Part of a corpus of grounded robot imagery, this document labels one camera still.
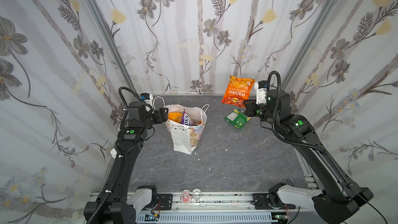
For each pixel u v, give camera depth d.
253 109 0.59
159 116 0.66
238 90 0.69
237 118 1.04
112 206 0.37
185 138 0.81
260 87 0.57
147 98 0.65
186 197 0.73
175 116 0.86
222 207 0.73
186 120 0.81
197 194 0.77
